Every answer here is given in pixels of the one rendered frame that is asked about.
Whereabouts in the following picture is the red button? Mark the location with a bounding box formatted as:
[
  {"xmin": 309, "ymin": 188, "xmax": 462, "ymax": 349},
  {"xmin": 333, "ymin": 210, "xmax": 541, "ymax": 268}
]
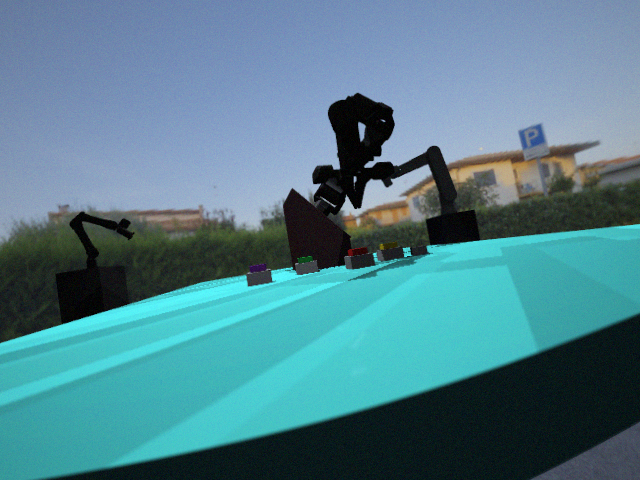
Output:
[{"xmin": 344, "ymin": 247, "xmax": 375, "ymax": 269}]

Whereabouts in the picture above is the green button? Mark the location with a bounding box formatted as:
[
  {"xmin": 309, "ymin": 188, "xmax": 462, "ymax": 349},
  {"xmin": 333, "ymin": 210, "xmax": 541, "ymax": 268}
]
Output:
[{"xmin": 295, "ymin": 256, "xmax": 319, "ymax": 275}]

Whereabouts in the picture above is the yellow button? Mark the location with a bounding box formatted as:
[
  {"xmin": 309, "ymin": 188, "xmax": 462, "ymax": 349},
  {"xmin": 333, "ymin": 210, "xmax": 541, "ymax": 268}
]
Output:
[{"xmin": 376, "ymin": 242, "xmax": 404, "ymax": 261}]

